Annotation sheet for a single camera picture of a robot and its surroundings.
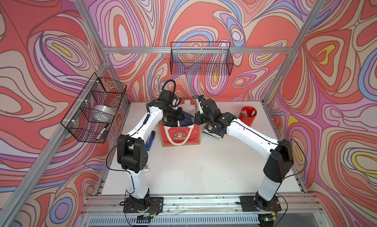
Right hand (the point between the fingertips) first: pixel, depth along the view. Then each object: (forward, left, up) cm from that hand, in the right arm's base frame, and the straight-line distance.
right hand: (198, 117), depth 83 cm
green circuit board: (-45, +30, -23) cm, 59 cm away
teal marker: (+12, -33, -10) cm, 37 cm away
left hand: (+2, +7, -3) cm, 8 cm away
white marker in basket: (-11, +49, +5) cm, 50 cm away
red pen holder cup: (+11, -36, -13) cm, 40 cm away
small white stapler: (-22, +31, -19) cm, 43 cm away
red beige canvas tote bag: (-5, +12, -11) cm, 17 cm away
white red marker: (+10, -38, -8) cm, 40 cm away
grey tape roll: (-6, +47, +13) cm, 49 cm away
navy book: (+3, +6, -6) cm, 9 cm away
